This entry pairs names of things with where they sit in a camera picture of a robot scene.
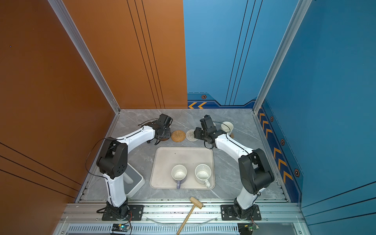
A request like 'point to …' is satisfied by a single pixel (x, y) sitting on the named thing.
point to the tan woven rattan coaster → (178, 136)
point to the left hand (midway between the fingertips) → (166, 131)
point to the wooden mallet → (196, 203)
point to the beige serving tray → (165, 158)
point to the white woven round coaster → (190, 135)
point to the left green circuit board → (120, 227)
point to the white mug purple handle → (178, 173)
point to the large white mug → (202, 173)
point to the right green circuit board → (246, 228)
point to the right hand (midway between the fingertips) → (196, 132)
